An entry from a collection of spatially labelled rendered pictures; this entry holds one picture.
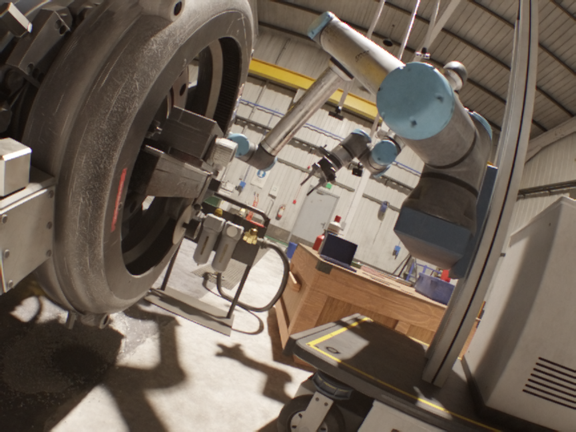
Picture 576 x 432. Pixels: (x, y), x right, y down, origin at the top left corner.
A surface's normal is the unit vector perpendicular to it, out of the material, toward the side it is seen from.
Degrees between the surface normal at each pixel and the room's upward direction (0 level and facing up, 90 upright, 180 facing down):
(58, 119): 96
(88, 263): 107
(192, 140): 92
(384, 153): 94
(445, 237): 90
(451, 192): 70
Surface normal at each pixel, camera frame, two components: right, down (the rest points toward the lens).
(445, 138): 0.17, 0.77
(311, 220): -0.01, -0.04
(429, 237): -0.44, -0.21
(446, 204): -0.16, -0.46
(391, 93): -0.71, -0.26
